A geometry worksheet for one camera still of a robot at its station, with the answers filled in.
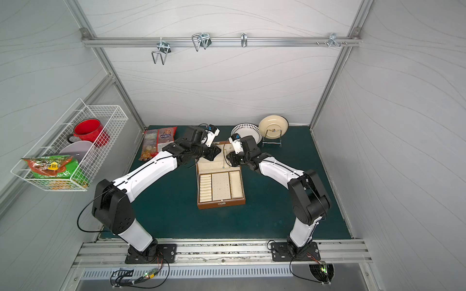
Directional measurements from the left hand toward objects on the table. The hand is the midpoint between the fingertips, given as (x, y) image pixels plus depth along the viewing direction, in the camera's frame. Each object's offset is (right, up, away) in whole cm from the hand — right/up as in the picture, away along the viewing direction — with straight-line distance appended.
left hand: (220, 149), depth 83 cm
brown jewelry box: (-1, -18, +5) cm, 19 cm away
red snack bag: (-42, +4, +25) cm, 49 cm away
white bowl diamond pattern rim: (+14, +12, +36) cm, 40 cm away
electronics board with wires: (-36, -50, -14) cm, 63 cm away
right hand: (+4, -3, +7) cm, 8 cm away
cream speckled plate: (+29, +12, +18) cm, 36 cm away
